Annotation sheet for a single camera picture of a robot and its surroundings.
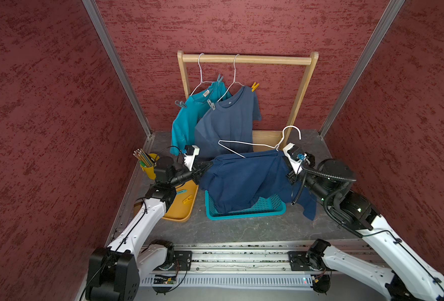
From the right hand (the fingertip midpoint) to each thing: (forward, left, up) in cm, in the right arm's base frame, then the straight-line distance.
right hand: (281, 155), depth 62 cm
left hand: (+5, +25, -13) cm, 29 cm away
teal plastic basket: (-3, -2, -37) cm, 37 cm away
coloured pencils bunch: (+17, +60, -22) cm, 66 cm away
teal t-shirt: (+20, +37, -4) cm, 42 cm away
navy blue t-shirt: (0, +15, -17) cm, 23 cm away
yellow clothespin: (+1, +39, -35) cm, 52 cm away
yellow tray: (-1, +42, -40) cm, 59 cm away
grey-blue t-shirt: (+24, +19, -11) cm, 32 cm away
